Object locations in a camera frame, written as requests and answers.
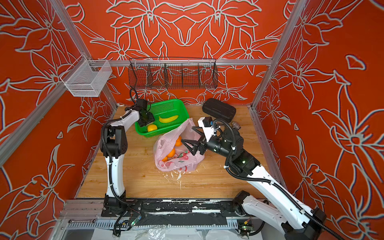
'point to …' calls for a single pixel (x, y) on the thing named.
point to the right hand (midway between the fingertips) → (186, 135)
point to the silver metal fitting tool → (236, 125)
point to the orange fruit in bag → (172, 153)
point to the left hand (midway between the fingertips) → (149, 119)
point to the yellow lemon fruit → (151, 127)
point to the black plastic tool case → (219, 109)
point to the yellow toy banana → (168, 119)
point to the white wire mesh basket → (86, 78)
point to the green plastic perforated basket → (164, 109)
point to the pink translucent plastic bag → (183, 160)
